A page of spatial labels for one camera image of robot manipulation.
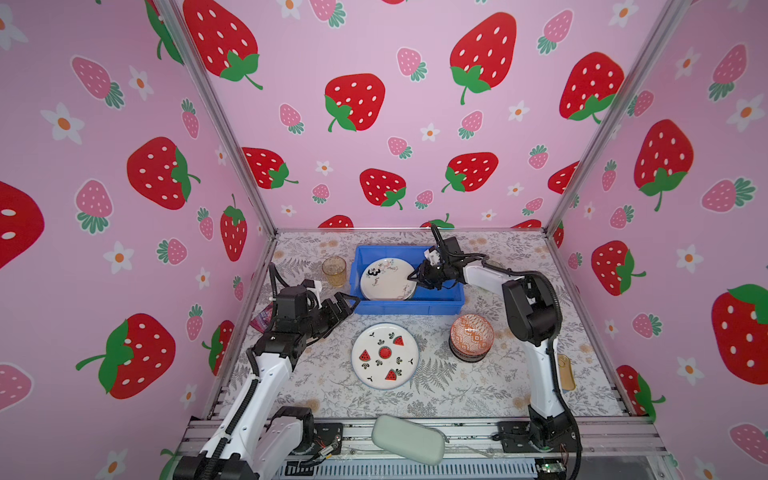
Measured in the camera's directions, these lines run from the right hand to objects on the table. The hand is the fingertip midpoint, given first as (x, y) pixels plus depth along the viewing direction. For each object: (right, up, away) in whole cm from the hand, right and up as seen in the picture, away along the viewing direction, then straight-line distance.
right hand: (407, 278), depth 100 cm
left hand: (-16, -6, -21) cm, 27 cm away
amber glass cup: (-26, +3, +6) cm, 27 cm away
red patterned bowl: (+18, -15, -16) cm, 28 cm away
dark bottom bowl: (+15, -20, -21) cm, 32 cm away
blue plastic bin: (+6, -7, +1) cm, 9 cm away
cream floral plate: (-7, -1, +4) cm, 8 cm away
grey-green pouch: (0, -38, -27) cm, 47 cm away
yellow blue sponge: (+45, -26, -16) cm, 54 cm away
